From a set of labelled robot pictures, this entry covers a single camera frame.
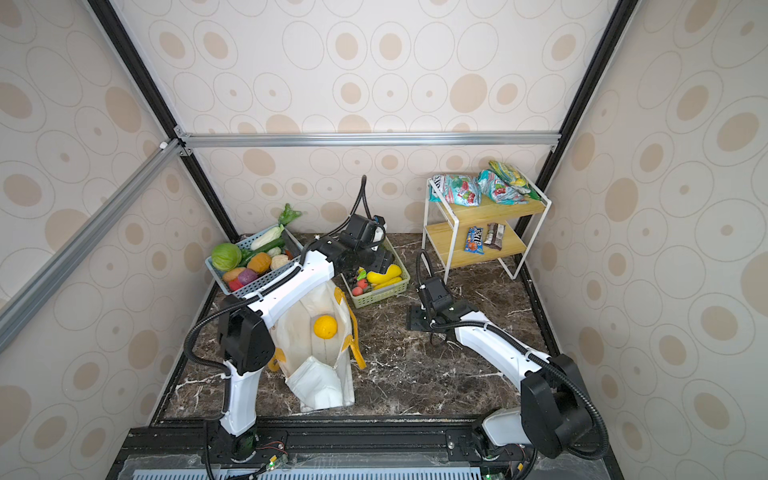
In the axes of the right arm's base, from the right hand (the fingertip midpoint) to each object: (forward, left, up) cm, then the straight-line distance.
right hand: (417, 317), depth 87 cm
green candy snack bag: (+25, -12, +26) cm, 38 cm away
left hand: (+14, +8, +14) cm, 21 cm away
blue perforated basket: (+16, +50, -2) cm, 53 cm away
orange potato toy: (+21, +52, +1) cm, 56 cm away
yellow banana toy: (+15, +10, -4) cm, 18 cm away
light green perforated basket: (+10, +14, -4) cm, 18 cm away
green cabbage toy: (+21, +62, +5) cm, 65 cm away
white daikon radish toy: (+35, +50, +1) cm, 61 cm away
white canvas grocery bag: (-18, +25, +7) cm, 32 cm away
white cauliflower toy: (+24, +47, -1) cm, 52 cm away
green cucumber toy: (+32, +52, -2) cm, 61 cm away
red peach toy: (+13, +19, -5) cm, 23 cm away
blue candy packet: (+23, -19, +9) cm, 31 cm away
